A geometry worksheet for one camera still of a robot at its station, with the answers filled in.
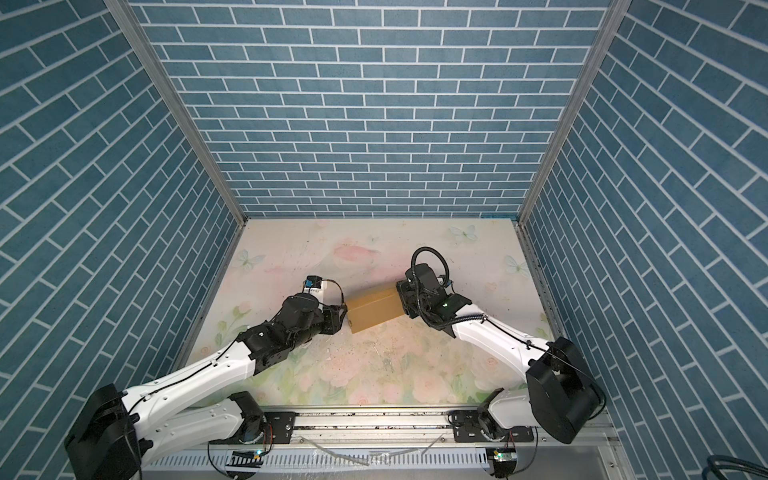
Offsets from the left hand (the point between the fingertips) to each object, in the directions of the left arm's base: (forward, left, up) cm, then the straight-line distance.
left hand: (344, 310), depth 81 cm
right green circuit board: (-33, -41, -16) cm, 55 cm away
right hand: (+7, -13, +3) cm, 15 cm away
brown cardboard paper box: (0, -8, 0) cm, 8 cm away
